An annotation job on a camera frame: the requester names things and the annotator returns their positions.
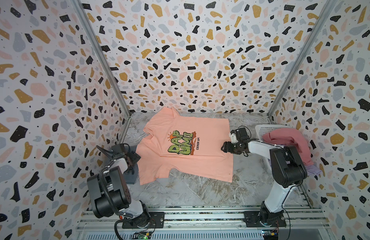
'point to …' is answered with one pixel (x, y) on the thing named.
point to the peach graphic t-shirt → (184, 147)
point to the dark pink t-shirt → (286, 137)
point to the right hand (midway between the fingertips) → (224, 145)
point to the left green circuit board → (141, 235)
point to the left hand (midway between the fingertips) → (133, 158)
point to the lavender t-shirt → (313, 170)
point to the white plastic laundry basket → (262, 129)
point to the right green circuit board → (269, 234)
